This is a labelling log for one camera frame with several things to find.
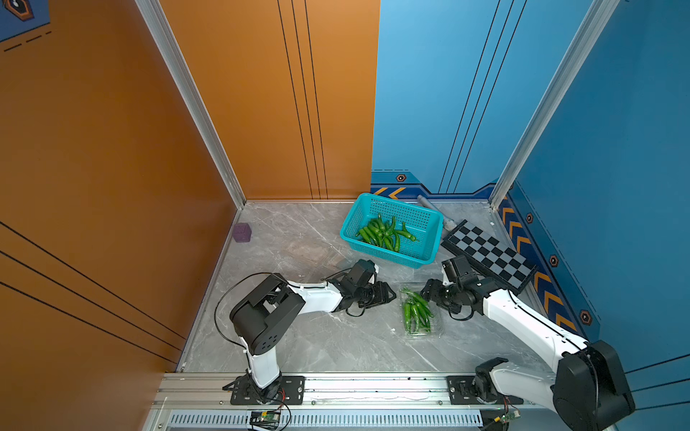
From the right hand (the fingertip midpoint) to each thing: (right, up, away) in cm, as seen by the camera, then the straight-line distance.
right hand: (427, 296), depth 85 cm
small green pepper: (-3, +20, +21) cm, 29 cm away
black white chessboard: (+26, +11, +12) cm, 31 cm away
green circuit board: (-46, -29, -14) cm, 56 cm away
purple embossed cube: (-72, +20, +30) cm, 81 cm away
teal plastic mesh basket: (-17, +23, +21) cm, 36 cm away
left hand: (-10, 0, +2) cm, 11 cm away
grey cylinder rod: (+15, +23, +22) cm, 35 cm away
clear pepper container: (-3, -6, +1) cm, 7 cm away
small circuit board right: (+17, -26, -16) cm, 35 cm away
